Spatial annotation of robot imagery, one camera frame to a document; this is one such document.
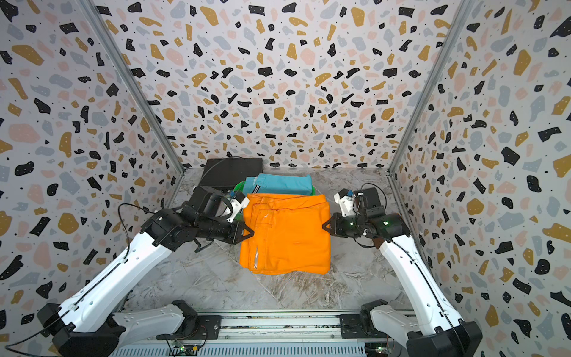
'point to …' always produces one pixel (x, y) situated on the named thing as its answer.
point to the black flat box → (224, 173)
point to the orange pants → (289, 236)
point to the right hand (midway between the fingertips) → (324, 225)
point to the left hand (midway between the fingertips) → (253, 232)
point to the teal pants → (279, 184)
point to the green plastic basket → (240, 188)
